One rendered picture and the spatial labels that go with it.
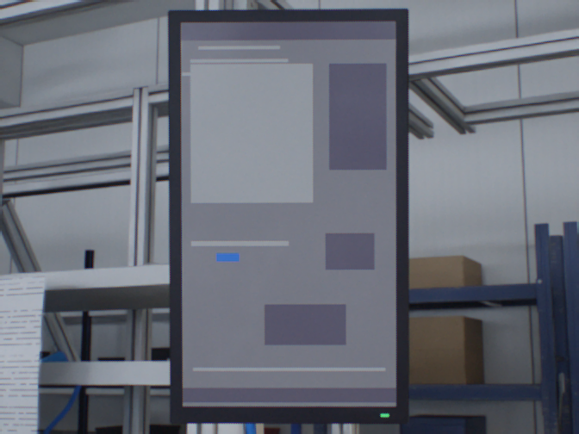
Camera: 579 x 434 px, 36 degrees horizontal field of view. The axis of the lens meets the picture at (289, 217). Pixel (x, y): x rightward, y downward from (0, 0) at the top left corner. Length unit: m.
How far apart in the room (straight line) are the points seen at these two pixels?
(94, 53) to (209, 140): 5.18
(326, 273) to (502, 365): 3.63
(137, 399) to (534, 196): 3.03
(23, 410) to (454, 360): 2.94
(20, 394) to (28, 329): 0.11
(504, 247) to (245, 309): 3.69
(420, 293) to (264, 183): 3.24
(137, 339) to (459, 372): 2.37
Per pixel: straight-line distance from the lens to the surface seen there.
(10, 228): 2.65
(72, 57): 6.37
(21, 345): 1.59
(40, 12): 1.75
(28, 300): 1.59
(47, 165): 3.07
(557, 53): 1.96
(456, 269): 4.31
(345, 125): 1.10
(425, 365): 4.31
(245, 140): 1.10
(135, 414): 2.14
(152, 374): 1.55
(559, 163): 4.76
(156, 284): 1.56
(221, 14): 1.12
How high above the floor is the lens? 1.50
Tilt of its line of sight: 10 degrees up
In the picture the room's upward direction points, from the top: straight up
